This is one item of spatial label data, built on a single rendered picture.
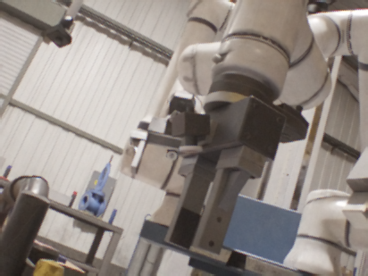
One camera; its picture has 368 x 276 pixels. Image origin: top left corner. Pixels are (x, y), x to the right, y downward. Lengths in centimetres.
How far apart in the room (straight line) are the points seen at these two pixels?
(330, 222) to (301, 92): 83
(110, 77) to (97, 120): 103
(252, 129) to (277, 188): 125
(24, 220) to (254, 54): 29
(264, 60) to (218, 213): 17
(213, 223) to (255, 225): 112
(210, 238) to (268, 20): 25
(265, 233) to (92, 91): 799
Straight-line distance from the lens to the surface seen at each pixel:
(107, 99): 931
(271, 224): 153
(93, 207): 590
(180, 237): 46
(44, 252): 55
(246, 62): 46
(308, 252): 137
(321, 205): 140
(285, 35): 49
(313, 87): 61
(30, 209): 33
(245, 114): 40
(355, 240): 138
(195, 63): 67
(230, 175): 41
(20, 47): 941
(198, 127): 43
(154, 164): 139
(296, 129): 49
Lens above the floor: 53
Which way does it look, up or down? 19 degrees up
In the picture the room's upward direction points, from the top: 21 degrees clockwise
